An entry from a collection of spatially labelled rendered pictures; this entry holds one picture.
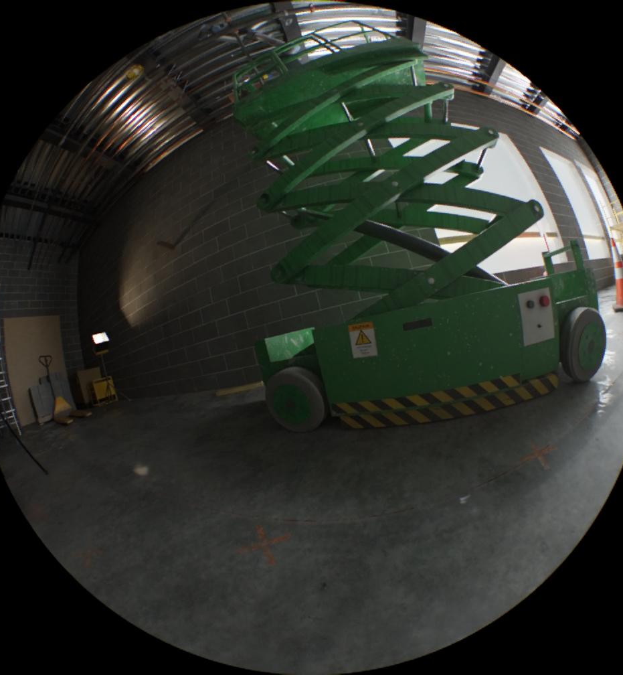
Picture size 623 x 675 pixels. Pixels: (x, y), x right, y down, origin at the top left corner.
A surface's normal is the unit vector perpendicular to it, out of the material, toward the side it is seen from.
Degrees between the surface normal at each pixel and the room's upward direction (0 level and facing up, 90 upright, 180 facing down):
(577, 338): 90
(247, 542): 0
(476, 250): 90
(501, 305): 90
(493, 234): 90
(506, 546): 0
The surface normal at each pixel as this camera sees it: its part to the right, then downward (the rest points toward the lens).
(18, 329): 0.96, -0.22
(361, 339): -0.43, 0.14
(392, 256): -0.18, 0.09
